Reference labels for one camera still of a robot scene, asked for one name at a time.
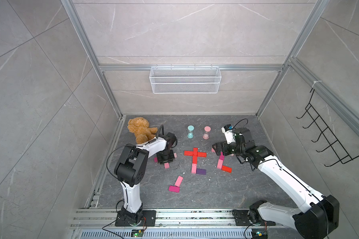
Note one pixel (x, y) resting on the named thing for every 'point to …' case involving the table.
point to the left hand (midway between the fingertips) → (170, 160)
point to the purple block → (201, 171)
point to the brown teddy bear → (140, 126)
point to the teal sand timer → (190, 128)
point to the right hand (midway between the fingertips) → (222, 143)
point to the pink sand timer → (207, 129)
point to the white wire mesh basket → (185, 80)
